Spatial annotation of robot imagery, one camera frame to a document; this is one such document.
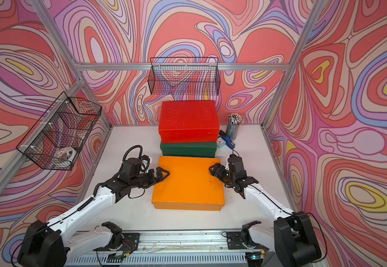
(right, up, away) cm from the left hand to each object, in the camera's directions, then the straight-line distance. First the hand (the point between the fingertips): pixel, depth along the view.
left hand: (166, 177), depth 79 cm
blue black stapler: (+35, +19, +29) cm, 49 cm away
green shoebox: (+19, +12, +16) cm, 28 cm away
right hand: (+24, 0, +6) cm, 25 cm away
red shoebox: (+10, +29, +14) cm, 33 cm away
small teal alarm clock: (+31, +17, +28) cm, 45 cm away
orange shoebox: (+11, -3, -2) cm, 12 cm away
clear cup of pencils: (+38, +29, +19) cm, 51 cm away
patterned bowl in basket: (-42, +11, -11) cm, 44 cm away
